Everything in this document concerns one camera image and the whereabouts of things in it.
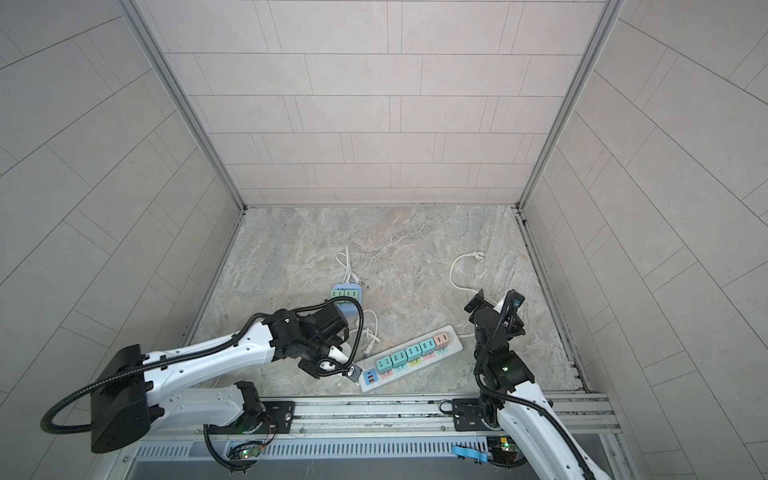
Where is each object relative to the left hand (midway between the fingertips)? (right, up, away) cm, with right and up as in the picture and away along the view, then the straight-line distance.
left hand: (344, 353), depth 77 cm
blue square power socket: (+4, +15, -13) cm, 21 cm away
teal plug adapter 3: (+14, 0, -4) cm, 15 cm away
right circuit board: (+38, -18, -9) cm, 43 cm away
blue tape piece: (+30, -17, -12) cm, 37 cm away
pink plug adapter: (+25, +3, 0) cm, 26 cm away
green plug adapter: (+1, +19, -14) cm, 24 cm away
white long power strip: (+7, -6, -2) cm, 10 cm away
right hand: (+39, +14, +5) cm, 42 cm away
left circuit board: (-18, -16, -13) cm, 27 cm away
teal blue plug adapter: (+11, -1, -4) cm, 12 cm away
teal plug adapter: (+22, +2, -2) cm, 22 cm away
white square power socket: (+1, +5, -11) cm, 12 cm away
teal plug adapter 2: (+18, +1, -2) cm, 18 cm away
